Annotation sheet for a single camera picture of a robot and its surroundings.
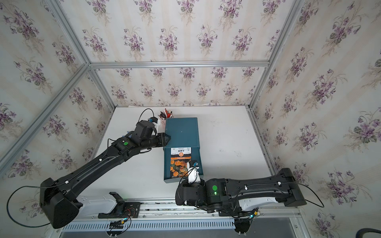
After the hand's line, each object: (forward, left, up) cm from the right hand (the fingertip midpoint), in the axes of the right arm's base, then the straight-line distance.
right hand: (183, 186), depth 66 cm
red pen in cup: (+48, +13, -4) cm, 50 cm away
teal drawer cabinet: (+26, +1, +6) cm, 27 cm away
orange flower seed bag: (+14, +3, -1) cm, 14 cm away
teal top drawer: (+14, -6, -2) cm, 15 cm away
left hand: (+22, +8, +5) cm, 24 cm away
